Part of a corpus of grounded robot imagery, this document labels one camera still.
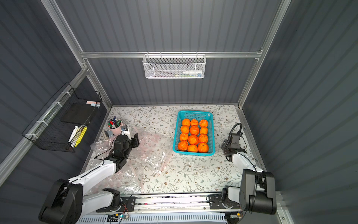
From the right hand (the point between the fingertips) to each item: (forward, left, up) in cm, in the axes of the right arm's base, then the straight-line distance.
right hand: (233, 145), depth 90 cm
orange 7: (-1, +33, +2) cm, 33 cm away
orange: (+19, +31, +1) cm, 36 cm away
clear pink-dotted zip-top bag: (-20, +61, -1) cm, 65 cm away
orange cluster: (+12, +25, 0) cm, 28 cm away
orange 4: (+7, +32, 0) cm, 33 cm away
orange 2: (+19, +25, +1) cm, 31 cm away
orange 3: (+18, +18, +1) cm, 26 cm away
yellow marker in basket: (-10, +84, +23) cm, 88 cm away
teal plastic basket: (-3, +21, 0) cm, 21 cm away
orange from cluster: (+13, +32, +1) cm, 34 cm away
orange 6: (+5, +19, +1) cm, 20 cm away
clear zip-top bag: (-3, +53, -5) cm, 53 cm away
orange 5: (+3, +26, +2) cm, 27 cm away
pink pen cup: (+10, +79, +7) cm, 80 cm away
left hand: (+2, +65, +9) cm, 66 cm away
